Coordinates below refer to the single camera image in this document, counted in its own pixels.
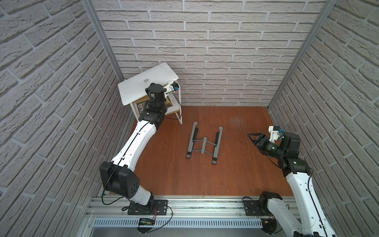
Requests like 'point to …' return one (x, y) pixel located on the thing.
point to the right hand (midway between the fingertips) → (247, 137)
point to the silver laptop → (133, 89)
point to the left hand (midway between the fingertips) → (146, 78)
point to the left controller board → (146, 221)
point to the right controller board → (269, 225)
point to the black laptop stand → (203, 145)
